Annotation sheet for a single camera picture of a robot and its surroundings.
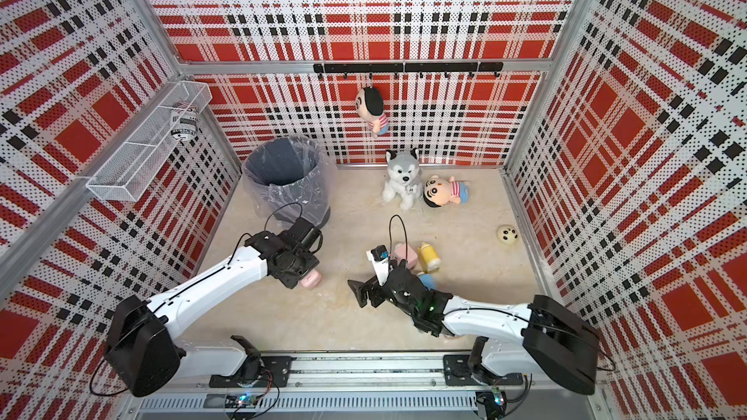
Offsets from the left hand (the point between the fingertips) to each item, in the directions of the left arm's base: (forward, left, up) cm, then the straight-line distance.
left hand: (313, 267), depth 83 cm
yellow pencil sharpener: (+4, -34, -2) cm, 34 cm away
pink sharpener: (-5, -1, +3) cm, 6 cm away
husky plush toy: (+29, -27, +6) cm, 40 cm away
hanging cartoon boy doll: (+44, -16, +25) cm, 53 cm away
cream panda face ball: (+14, -61, -6) cm, 63 cm away
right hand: (-3, -16, +2) cm, 16 cm away
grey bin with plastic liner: (+28, +11, +7) cm, 31 cm away
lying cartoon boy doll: (+29, -40, -2) cm, 49 cm away
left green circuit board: (-31, +13, -7) cm, 34 cm away
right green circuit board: (-30, -47, -4) cm, 56 cm away
